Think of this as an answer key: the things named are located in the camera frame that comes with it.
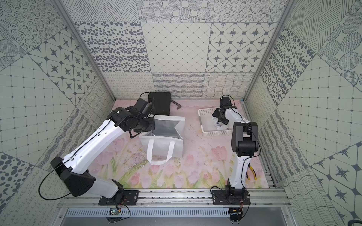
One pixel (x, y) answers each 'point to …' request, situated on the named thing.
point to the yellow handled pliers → (254, 173)
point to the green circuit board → (113, 212)
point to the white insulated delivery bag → (167, 140)
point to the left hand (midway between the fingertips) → (152, 123)
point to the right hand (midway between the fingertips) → (219, 118)
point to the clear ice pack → (220, 125)
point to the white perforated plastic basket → (208, 125)
